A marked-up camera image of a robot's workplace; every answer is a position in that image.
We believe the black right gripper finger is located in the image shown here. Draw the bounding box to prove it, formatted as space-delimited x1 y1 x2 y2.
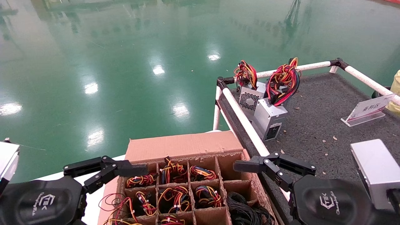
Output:
234 165 295 192
234 152 316 176

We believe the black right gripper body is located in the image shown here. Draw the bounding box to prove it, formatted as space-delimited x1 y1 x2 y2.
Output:
289 175 386 225

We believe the clear acrylic sign holder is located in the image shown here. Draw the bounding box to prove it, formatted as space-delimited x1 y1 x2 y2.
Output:
341 93 396 127

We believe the power supply with black cables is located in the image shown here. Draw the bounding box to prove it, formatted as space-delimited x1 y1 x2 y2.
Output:
227 191 276 225

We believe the power supply with coloured wires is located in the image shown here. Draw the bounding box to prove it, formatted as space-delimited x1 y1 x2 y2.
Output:
190 166 218 182
134 191 157 217
195 185 223 209
98 193 143 225
157 186 192 213
160 215 185 225
159 157 188 184
125 173 158 188

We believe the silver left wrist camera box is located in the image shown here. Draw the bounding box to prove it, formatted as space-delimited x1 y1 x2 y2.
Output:
0 141 20 191

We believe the silver power supply with label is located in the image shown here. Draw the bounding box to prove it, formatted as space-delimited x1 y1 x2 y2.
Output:
252 57 302 142

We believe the cardboard box with dividers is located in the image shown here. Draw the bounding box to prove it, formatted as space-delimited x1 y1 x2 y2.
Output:
97 131 280 225

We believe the power supply with honeycomb vent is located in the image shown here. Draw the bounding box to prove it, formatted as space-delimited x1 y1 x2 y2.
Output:
234 60 267 122

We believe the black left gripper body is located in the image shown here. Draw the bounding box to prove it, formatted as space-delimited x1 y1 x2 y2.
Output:
0 176 88 225

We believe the white pipe table frame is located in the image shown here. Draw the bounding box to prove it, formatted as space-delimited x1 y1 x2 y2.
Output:
213 58 400 202

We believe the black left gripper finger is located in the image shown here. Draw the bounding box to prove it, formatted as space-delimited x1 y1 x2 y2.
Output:
63 156 148 178
84 169 148 194

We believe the person in yellow coat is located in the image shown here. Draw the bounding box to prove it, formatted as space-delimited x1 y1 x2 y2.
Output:
386 70 400 117

